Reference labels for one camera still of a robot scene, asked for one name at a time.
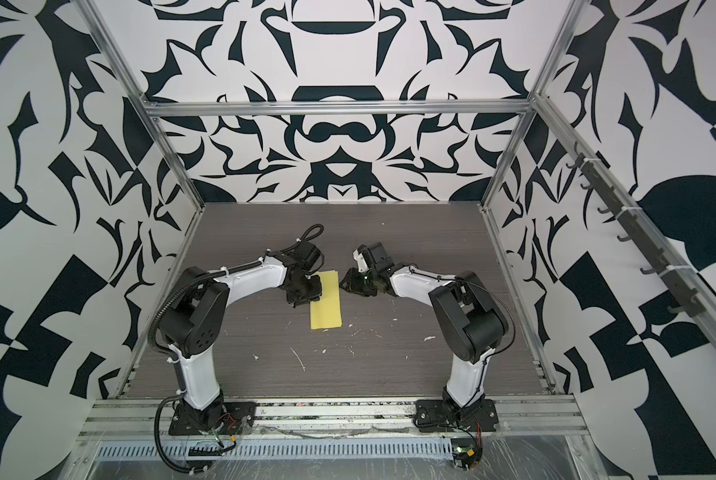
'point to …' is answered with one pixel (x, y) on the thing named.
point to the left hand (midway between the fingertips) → (320, 292)
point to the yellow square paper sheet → (326, 312)
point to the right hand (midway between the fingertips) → (343, 283)
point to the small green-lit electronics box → (466, 452)
